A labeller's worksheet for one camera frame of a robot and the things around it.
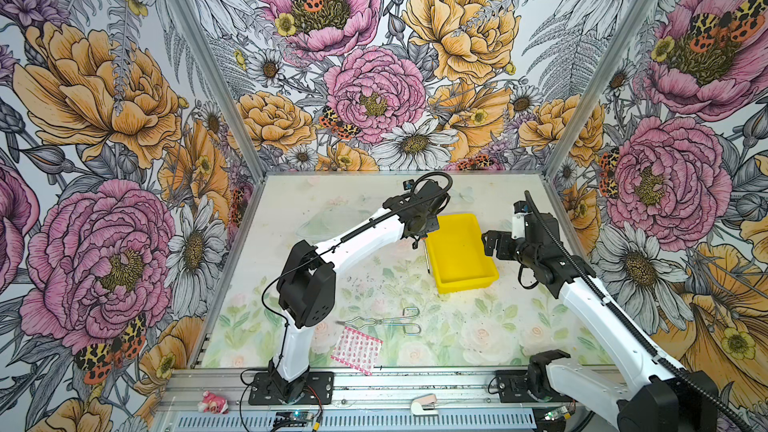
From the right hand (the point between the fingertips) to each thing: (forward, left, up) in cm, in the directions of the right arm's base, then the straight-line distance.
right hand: (498, 246), depth 82 cm
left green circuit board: (-35, +53, -16) cm, 65 cm away
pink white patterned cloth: (-21, +39, -15) cm, 47 cm away
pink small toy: (-33, +71, -12) cm, 79 cm away
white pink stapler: (-34, +22, -15) cm, 43 cm away
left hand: (+7, +20, -1) cm, 21 cm away
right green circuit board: (-36, -9, -17) cm, 41 cm away
